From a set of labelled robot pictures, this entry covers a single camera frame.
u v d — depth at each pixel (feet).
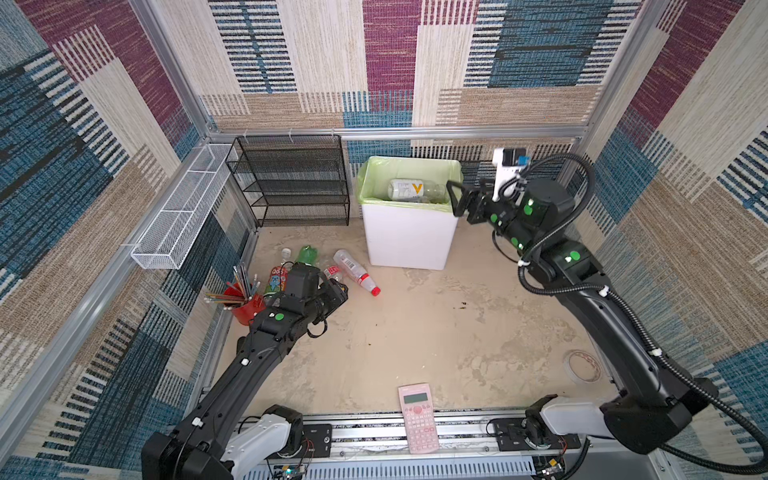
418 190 3.09
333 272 3.26
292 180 3.57
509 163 1.65
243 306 2.77
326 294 2.28
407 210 2.68
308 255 3.45
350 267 3.32
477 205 1.77
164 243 2.30
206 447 1.26
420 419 2.49
